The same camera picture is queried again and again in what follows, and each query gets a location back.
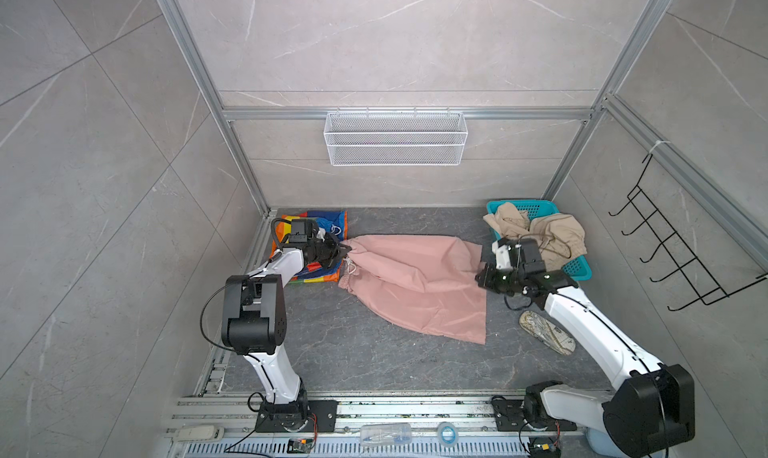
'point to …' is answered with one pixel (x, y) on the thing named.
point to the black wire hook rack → (691, 276)
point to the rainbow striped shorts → (332, 222)
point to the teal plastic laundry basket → (534, 208)
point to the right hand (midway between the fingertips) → (475, 273)
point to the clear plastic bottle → (385, 434)
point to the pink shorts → (425, 282)
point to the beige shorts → (559, 236)
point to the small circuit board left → (300, 445)
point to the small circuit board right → (544, 450)
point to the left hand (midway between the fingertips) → (352, 241)
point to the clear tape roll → (447, 434)
